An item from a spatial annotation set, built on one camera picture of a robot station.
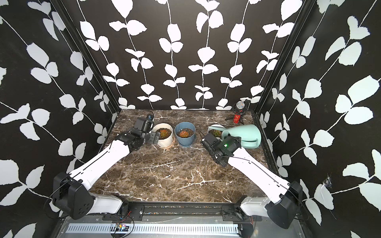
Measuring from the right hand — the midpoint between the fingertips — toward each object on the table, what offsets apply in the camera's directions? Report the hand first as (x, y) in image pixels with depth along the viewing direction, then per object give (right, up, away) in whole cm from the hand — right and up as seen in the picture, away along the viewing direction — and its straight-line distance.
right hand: (239, 138), depth 71 cm
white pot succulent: (-42, +2, +25) cm, 49 cm away
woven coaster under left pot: (-39, -8, +26) cm, 47 cm away
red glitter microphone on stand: (+6, +15, +23) cm, 28 cm away
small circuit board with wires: (-58, -44, -1) cm, 73 cm away
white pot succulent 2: (-8, +1, +24) cm, 25 cm away
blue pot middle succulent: (-28, +1, +26) cm, 39 cm away
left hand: (-48, +3, +12) cm, 50 cm away
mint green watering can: (+6, +1, +2) cm, 6 cm away
